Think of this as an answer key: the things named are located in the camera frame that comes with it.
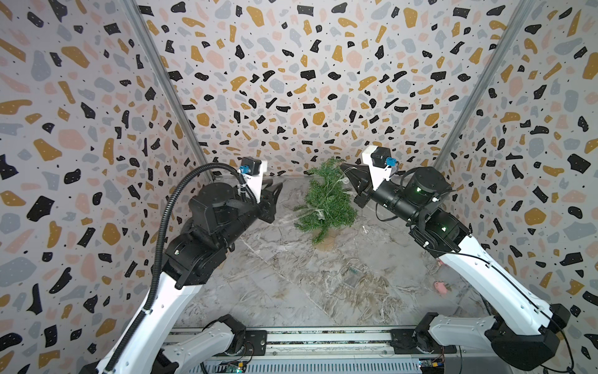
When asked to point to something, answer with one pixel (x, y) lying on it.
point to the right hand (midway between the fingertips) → (345, 167)
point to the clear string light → (319, 209)
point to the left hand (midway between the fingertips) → (279, 183)
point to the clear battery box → (352, 276)
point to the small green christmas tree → (328, 205)
